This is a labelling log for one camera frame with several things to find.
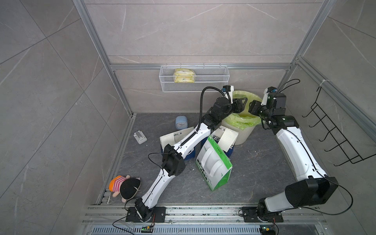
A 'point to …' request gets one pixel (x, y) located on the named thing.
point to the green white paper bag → (214, 167)
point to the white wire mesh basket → (212, 76)
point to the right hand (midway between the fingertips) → (255, 103)
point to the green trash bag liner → (244, 120)
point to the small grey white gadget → (140, 137)
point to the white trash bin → (244, 135)
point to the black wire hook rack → (332, 130)
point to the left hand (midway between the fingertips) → (247, 96)
